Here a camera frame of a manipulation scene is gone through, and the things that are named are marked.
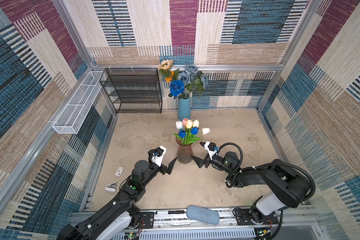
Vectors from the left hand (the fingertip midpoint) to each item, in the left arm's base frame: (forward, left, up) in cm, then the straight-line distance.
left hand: (168, 150), depth 77 cm
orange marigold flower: (+42, +1, +14) cm, 44 cm away
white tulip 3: (+8, -19, +6) cm, 21 cm away
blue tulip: (+3, -13, +12) cm, 18 cm away
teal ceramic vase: (+36, -9, -5) cm, 37 cm away
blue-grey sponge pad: (-26, -17, -16) cm, 35 cm away
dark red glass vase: (+3, -8, -7) cm, 11 cm away
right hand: (+3, -15, -4) cm, 16 cm away
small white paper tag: (-3, +29, -17) cm, 34 cm away
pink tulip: (+9, -9, +12) cm, 17 cm away
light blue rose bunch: (+38, -15, +16) cm, 44 cm away
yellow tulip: (+6, -10, +12) cm, 17 cm away
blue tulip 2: (+2, -7, +11) cm, 13 cm away
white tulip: (+8, -14, +12) cm, 20 cm away
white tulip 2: (+9, -6, +9) cm, 14 cm away
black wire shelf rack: (+51, +28, -1) cm, 58 cm away
